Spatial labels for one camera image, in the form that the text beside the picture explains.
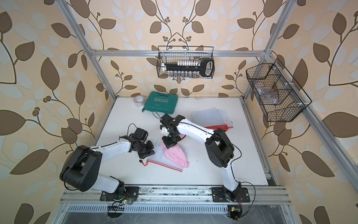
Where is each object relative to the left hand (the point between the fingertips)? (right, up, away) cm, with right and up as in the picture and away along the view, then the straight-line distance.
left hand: (154, 150), depth 89 cm
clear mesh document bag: (+2, -4, 0) cm, 4 cm away
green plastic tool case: (+1, +32, +23) cm, 39 cm away
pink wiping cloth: (+14, -1, -5) cm, 15 cm away
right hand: (+10, +3, -3) cm, 11 cm away
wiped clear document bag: (+42, +19, +19) cm, 50 cm away
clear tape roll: (-19, +34, +28) cm, 48 cm away
